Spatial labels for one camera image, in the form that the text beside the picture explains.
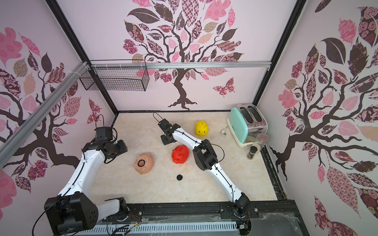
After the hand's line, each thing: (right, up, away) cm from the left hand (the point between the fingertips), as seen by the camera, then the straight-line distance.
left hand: (125, 151), depth 82 cm
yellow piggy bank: (+45, +13, +18) cm, 50 cm away
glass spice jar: (+81, +7, +3) cm, 81 cm away
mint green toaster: (+72, +17, +7) cm, 75 cm away
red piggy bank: (+32, -2, +3) cm, 32 cm away
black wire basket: (-3, +48, +12) cm, 50 cm away
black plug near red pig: (+31, -16, +3) cm, 35 cm away
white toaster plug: (+62, +10, +24) cm, 67 cm away
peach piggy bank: (+11, -7, -1) cm, 13 cm away
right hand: (+21, +5, +21) cm, 30 cm away
